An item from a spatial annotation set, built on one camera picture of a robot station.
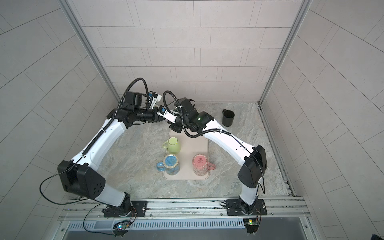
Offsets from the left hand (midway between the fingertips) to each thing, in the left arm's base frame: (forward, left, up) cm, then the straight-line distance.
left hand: (173, 114), depth 72 cm
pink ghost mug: (-19, -14, -18) cm, 29 cm away
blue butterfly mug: (-18, +2, -19) cm, 26 cm away
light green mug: (-6, +2, -20) cm, 22 cm away
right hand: (-1, +3, -3) cm, 4 cm away
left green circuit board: (-44, +21, -25) cm, 54 cm away
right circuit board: (-42, -37, -29) cm, 63 cm away
